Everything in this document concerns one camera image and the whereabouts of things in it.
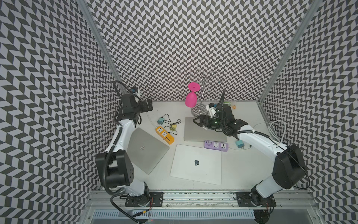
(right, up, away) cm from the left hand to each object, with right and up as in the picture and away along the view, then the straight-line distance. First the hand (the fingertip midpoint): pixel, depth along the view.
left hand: (145, 102), depth 86 cm
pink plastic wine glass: (+28, +2, +4) cm, 29 cm away
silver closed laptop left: (-2, -32, +5) cm, 33 cm away
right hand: (+32, -13, -5) cm, 35 cm away
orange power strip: (+11, -22, +9) cm, 26 cm away
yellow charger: (+17, -16, +15) cm, 28 cm away
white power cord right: (+87, -17, +16) cm, 90 cm away
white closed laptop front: (+32, -38, -1) cm, 50 cm away
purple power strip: (+50, -29, +5) cm, 58 cm away
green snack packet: (+59, +1, +23) cm, 63 cm away
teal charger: (+6, -13, +19) cm, 24 cm away
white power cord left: (-3, -12, +22) cm, 26 cm away
